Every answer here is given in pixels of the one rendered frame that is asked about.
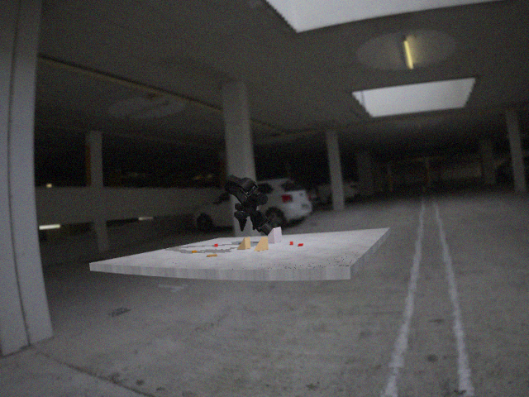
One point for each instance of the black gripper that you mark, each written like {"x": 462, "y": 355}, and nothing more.
{"x": 250, "y": 209}

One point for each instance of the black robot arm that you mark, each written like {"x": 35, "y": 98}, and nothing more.
{"x": 239, "y": 187}

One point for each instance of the tan triangular block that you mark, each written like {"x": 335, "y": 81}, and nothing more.
{"x": 245, "y": 244}
{"x": 262, "y": 245}

